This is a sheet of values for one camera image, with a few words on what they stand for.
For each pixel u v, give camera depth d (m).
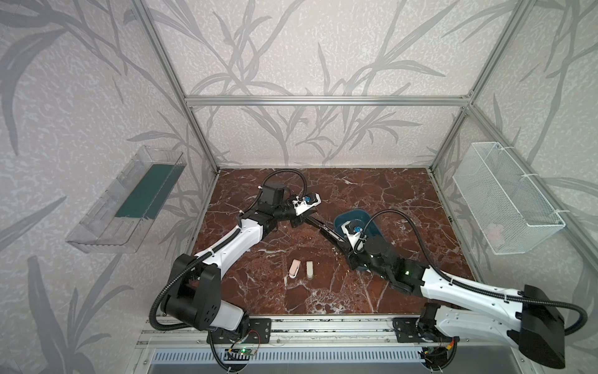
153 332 0.75
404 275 0.57
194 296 0.42
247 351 0.70
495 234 0.73
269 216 0.64
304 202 0.69
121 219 0.64
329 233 0.80
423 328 0.65
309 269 0.84
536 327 0.39
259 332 0.73
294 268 0.84
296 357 0.77
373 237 0.96
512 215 0.62
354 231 0.64
